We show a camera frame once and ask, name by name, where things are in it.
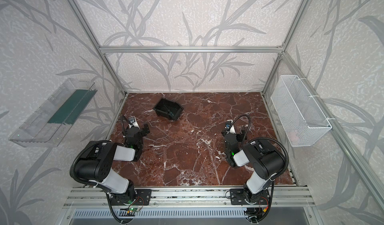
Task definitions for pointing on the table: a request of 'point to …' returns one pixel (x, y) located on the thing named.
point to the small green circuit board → (133, 209)
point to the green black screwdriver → (170, 113)
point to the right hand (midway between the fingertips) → (237, 122)
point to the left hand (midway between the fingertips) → (138, 118)
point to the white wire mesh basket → (303, 120)
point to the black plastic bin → (168, 109)
